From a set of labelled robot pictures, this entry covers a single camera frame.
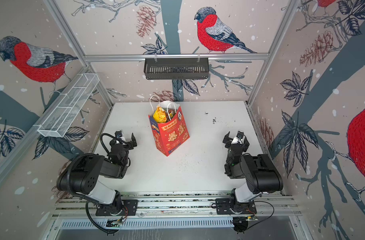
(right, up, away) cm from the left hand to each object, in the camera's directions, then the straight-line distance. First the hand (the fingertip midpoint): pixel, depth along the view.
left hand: (123, 134), depth 89 cm
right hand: (+69, -1, -1) cm, 69 cm away
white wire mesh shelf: (-24, +9, -17) cm, 31 cm away
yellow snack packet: (+24, +12, -11) cm, 29 cm away
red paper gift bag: (+29, 0, -9) cm, 30 cm away
